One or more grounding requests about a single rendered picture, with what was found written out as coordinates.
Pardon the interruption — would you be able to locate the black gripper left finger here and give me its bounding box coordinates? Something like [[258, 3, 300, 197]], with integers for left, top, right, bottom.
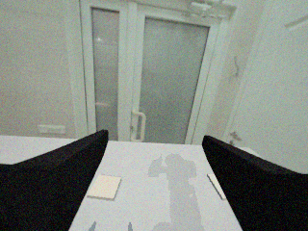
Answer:
[[0, 130, 109, 231]]

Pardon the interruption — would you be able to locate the cream flat square pad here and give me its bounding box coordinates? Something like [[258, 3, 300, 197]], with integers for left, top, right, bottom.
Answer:
[[87, 175, 121, 201]]

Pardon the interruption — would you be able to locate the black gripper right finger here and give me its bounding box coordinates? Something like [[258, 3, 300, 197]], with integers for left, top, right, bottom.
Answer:
[[202, 136, 308, 231]]

